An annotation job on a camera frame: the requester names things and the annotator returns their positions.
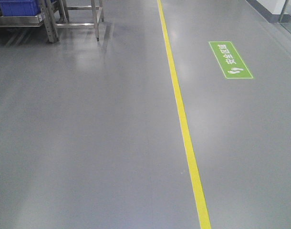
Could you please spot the steel rack on castors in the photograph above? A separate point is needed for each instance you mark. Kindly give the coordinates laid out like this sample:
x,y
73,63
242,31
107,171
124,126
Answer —
x,y
51,28

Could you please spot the blue plastic bin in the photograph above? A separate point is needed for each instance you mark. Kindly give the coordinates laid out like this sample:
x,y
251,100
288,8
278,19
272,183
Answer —
x,y
19,7

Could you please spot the bare steel table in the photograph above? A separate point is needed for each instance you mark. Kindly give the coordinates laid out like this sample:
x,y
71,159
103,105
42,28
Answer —
x,y
97,19

